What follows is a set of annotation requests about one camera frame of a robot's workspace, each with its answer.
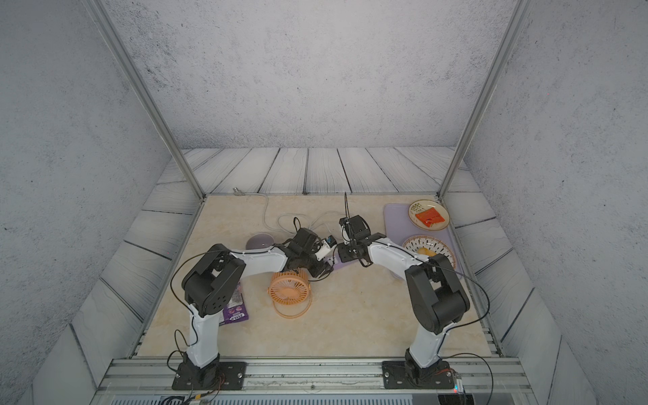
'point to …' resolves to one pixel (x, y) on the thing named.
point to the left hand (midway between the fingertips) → (332, 266)
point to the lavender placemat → (399, 227)
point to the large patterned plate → (438, 245)
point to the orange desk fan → (290, 294)
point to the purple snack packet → (236, 309)
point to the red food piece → (430, 216)
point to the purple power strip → (338, 264)
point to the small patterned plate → (423, 204)
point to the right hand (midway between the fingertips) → (344, 250)
